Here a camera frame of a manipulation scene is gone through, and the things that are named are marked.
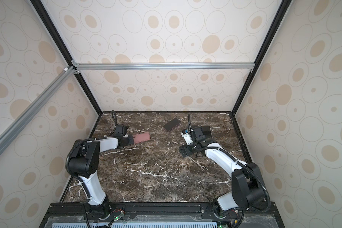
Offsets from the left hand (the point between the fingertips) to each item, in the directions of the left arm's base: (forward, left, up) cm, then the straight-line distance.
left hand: (134, 136), depth 102 cm
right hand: (-13, -37, +7) cm, 40 cm away
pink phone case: (+1, -4, -3) cm, 5 cm away
